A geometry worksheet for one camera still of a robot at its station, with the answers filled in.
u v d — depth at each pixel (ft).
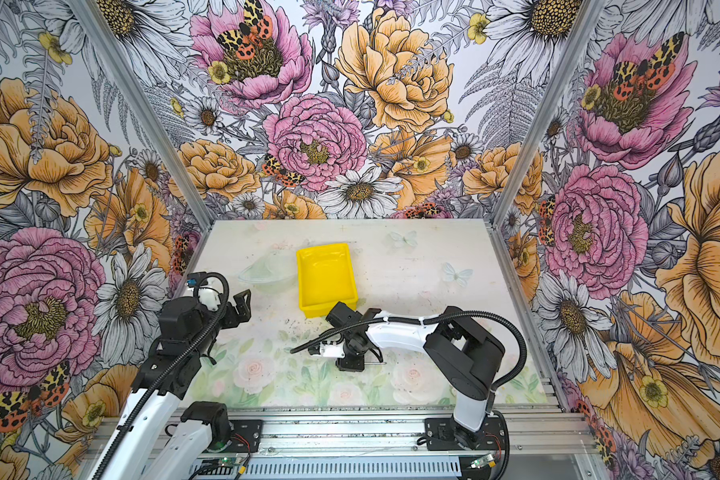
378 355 2.42
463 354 1.53
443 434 2.44
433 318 1.68
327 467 2.13
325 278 3.26
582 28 2.41
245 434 2.44
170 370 1.60
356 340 2.12
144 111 2.90
